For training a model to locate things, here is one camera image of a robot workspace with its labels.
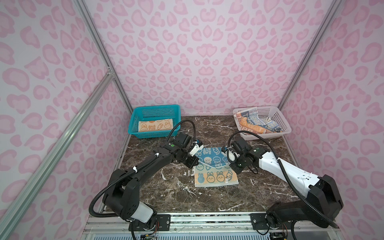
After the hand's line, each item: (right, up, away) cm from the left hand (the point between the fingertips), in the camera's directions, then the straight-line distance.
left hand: (198, 160), depth 82 cm
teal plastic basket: (-34, +30, +35) cm, 57 cm away
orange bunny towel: (-32, +20, +32) cm, 49 cm away
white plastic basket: (+57, +29, +30) cm, 71 cm away
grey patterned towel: (+39, +22, +31) cm, 55 cm away
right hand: (+20, -2, +1) cm, 20 cm away
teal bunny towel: (+9, -7, +8) cm, 14 cm away
